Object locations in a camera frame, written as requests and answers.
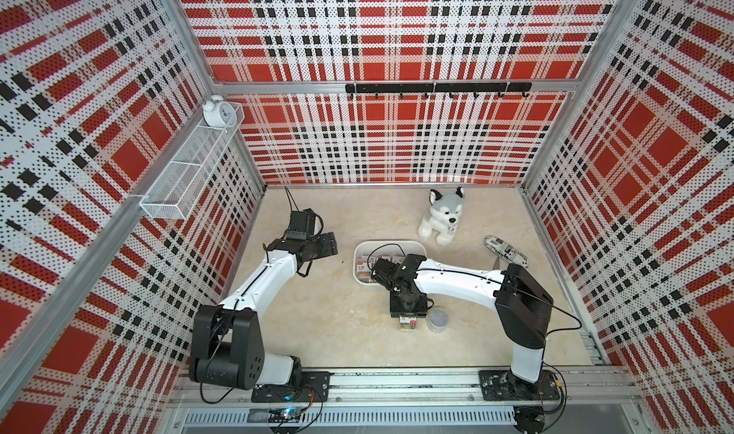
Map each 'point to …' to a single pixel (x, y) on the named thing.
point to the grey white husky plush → (442, 217)
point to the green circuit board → (291, 415)
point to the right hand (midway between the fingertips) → (408, 314)
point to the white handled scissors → (497, 264)
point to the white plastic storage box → (365, 253)
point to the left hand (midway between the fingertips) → (330, 244)
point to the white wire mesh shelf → (173, 193)
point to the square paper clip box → (408, 323)
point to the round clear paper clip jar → (438, 319)
